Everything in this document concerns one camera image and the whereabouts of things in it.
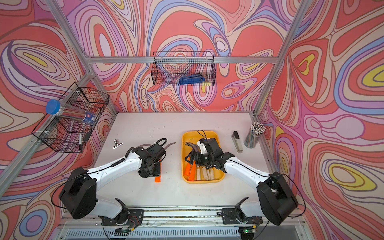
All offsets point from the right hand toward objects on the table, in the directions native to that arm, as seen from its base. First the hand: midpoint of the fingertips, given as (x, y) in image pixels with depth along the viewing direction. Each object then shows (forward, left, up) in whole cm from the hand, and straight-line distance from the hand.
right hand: (192, 163), depth 83 cm
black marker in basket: (+3, +54, +17) cm, 57 cm away
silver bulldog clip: (+20, +51, -8) cm, 55 cm away
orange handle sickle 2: (-4, 0, -5) cm, 6 cm away
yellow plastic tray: (+22, -1, -5) cm, 23 cm away
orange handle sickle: (-1, +3, -6) cm, 6 cm away
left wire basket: (+9, +62, +22) cm, 67 cm away
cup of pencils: (+15, -38, +2) cm, 41 cm away
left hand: (-4, +20, -4) cm, 21 cm away
